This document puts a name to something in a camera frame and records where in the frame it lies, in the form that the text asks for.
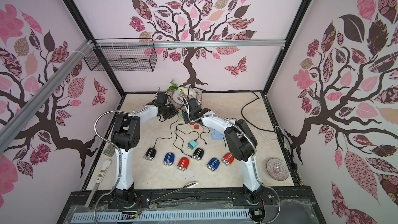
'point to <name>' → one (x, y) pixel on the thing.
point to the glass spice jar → (109, 150)
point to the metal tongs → (186, 185)
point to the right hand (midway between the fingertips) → (188, 112)
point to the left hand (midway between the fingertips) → (178, 113)
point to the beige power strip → (196, 126)
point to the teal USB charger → (192, 144)
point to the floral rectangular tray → (199, 97)
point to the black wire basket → (122, 59)
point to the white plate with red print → (188, 93)
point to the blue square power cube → (216, 135)
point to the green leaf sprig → (173, 87)
